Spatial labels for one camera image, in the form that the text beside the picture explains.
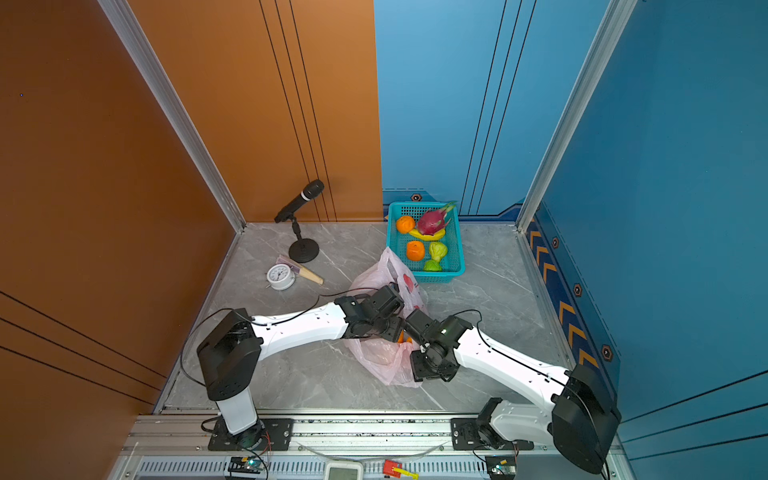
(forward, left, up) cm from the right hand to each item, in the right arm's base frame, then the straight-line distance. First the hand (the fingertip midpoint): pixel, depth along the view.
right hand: (419, 376), depth 77 cm
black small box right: (-18, -19, -8) cm, 28 cm away
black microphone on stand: (+47, +41, -3) cm, 62 cm away
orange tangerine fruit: (+44, -1, 0) cm, 44 cm away
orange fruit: (+55, +2, +1) cm, 55 cm away
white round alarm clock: (+33, +45, 0) cm, 56 cm away
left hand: (+14, +6, +1) cm, 16 cm away
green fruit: (+36, -6, +1) cm, 36 cm away
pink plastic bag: (+3, +8, +4) cm, 10 cm away
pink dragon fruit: (+53, -7, +5) cm, 54 cm away
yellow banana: (+51, -6, -2) cm, 52 cm away
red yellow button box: (-19, +6, -4) cm, 21 cm away
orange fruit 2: (+8, +5, +6) cm, 11 cm away
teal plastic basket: (+39, -14, -2) cm, 41 cm away
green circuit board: (-18, +41, -6) cm, 45 cm away
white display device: (-19, +18, -3) cm, 27 cm away
